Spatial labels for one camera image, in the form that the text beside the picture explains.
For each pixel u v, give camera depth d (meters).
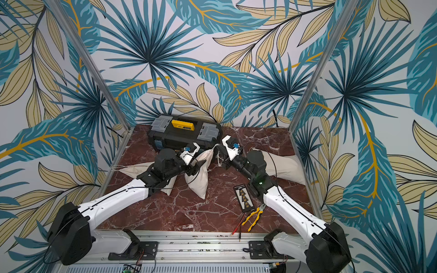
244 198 0.88
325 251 0.39
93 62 0.86
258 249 0.74
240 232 0.78
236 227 0.80
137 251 0.68
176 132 0.94
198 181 0.83
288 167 0.95
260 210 0.84
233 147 0.58
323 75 0.88
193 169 0.69
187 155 0.65
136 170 0.90
